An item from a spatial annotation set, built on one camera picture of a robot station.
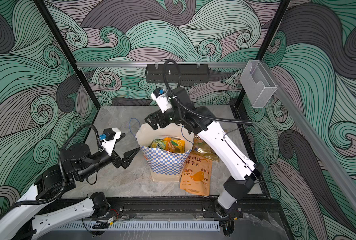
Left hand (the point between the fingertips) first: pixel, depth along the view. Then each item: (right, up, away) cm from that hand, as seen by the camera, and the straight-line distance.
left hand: (132, 140), depth 58 cm
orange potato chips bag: (+28, -24, +22) cm, 43 cm away
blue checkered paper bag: (+12, -15, +14) cm, 23 cm away
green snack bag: (+7, -6, +29) cm, 30 cm away
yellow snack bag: (+18, -8, +32) cm, 38 cm away
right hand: (+8, +10, +6) cm, 14 cm away
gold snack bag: (+32, -9, +30) cm, 45 cm away
